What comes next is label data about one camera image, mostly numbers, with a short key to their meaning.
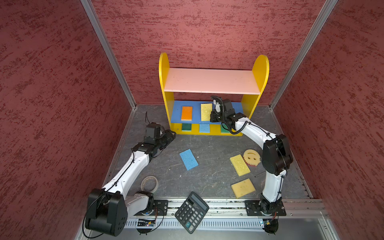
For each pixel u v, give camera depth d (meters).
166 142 0.74
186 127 1.05
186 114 0.95
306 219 0.76
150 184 0.83
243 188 0.79
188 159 0.90
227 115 0.72
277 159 0.51
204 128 1.03
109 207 0.39
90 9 0.71
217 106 0.74
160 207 0.75
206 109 0.95
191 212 0.71
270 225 0.72
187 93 1.16
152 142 0.63
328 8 0.72
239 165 0.88
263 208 0.67
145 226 0.72
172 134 0.76
